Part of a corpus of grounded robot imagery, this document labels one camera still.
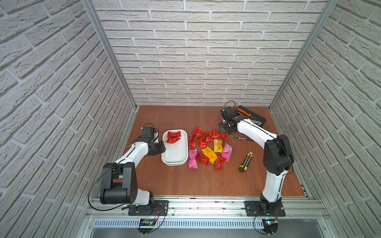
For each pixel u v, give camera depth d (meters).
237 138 1.00
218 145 0.95
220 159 0.89
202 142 0.97
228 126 0.70
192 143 0.96
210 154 0.90
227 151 0.92
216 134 1.00
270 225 0.70
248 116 1.06
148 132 0.72
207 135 1.00
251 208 0.73
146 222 0.73
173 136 0.99
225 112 0.75
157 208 0.73
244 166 0.87
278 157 0.50
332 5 0.69
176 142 0.95
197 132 1.01
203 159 0.87
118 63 0.94
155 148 0.78
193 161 0.85
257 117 1.08
